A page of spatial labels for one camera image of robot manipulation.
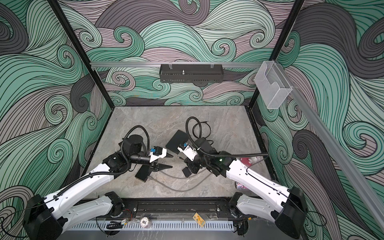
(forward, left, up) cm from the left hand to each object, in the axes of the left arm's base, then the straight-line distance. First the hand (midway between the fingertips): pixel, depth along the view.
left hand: (172, 159), depth 69 cm
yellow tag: (-20, -13, -19) cm, 31 cm away
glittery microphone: (-7, -36, -18) cm, 40 cm away
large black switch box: (+26, -1, -23) cm, 35 cm away
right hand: (+2, -7, -5) cm, 8 cm away
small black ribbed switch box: (-1, +18, -20) cm, 27 cm away
